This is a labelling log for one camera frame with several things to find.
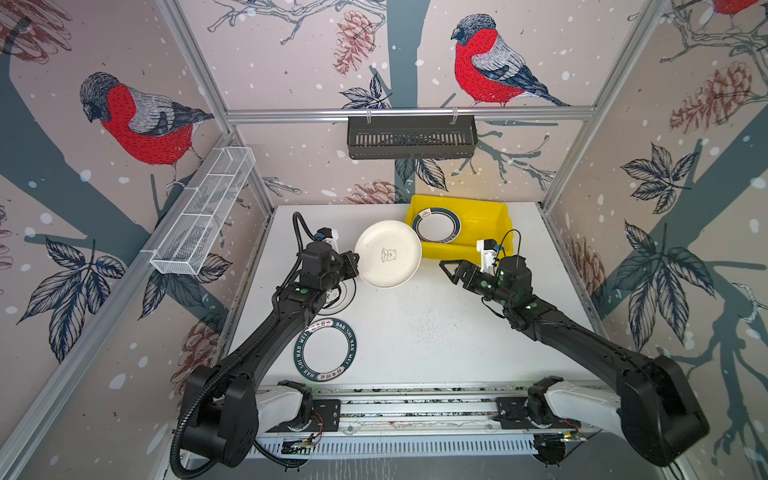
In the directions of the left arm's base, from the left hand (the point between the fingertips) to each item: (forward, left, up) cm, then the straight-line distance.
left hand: (359, 254), depth 81 cm
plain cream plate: (+1, -9, -1) cm, 9 cm away
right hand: (-4, -24, -2) cm, 24 cm away
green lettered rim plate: (-19, +11, -20) cm, 29 cm away
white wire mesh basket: (-4, +41, +10) cm, 42 cm away
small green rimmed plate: (+25, -26, -16) cm, 40 cm away
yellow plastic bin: (+30, -45, -18) cm, 57 cm away
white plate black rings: (-14, +4, +2) cm, 15 cm away
